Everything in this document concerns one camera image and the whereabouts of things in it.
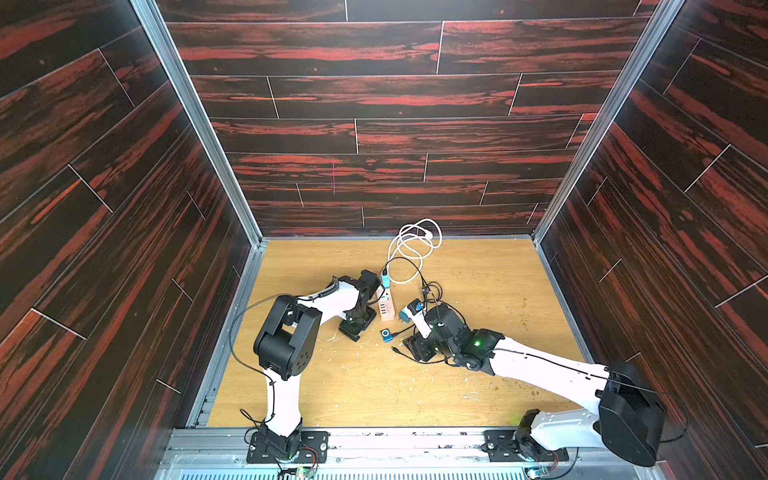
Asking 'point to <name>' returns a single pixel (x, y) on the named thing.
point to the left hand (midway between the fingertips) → (370, 328)
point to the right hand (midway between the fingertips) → (417, 330)
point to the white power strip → (386, 305)
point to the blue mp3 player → (386, 335)
